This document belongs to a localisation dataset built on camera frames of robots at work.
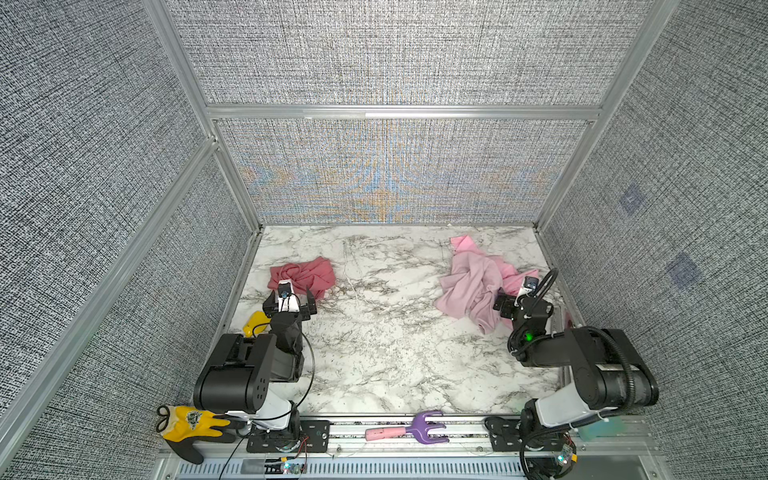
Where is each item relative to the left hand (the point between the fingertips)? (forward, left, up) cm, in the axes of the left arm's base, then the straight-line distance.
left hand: (290, 290), depth 89 cm
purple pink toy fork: (-36, -34, -9) cm, 51 cm away
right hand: (-2, -70, -3) cm, 70 cm away
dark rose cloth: (+10, -6, -6) cm, 13 cm away
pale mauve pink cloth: (-2, -54, -3) cm, 54 cm away
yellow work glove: (-33, +23, -9) cm, 41 cm away
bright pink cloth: (+2, -69, -3) cm, 69 cm away
